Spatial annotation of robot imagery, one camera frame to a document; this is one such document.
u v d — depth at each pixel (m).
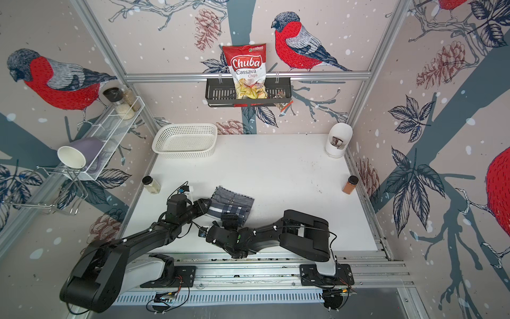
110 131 0.81
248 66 0.81
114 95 0.78
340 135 1.07
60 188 0.61
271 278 0.74
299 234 0.50
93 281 0.41
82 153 0.61
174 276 0.71
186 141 1.21
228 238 0.64
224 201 0.93
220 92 0.95
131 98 0.86
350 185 0.90
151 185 0.92
